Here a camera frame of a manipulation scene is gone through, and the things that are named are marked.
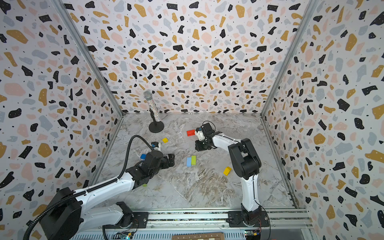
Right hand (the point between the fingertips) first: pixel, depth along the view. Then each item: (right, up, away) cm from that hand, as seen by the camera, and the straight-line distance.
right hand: (193, 145), depth 98 cm
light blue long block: (-3, -10, -3) cm, 11 cm away
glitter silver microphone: (-26, +31, -10) cm, 41 cm away
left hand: (-14, -4, -14) cm, 20 cm away
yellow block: (+21, -15, -8) cm, 27 cm away
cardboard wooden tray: (+9, -38, -30) cm, 49 cm away
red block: (-2, +8, +12) cm, 14 cm away
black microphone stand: (-29, +12, +15) cm, 35 cm away
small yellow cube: (-21, +3, +8) cm, 22 cm away
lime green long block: (0, -9, -3) cm, 10 cm away
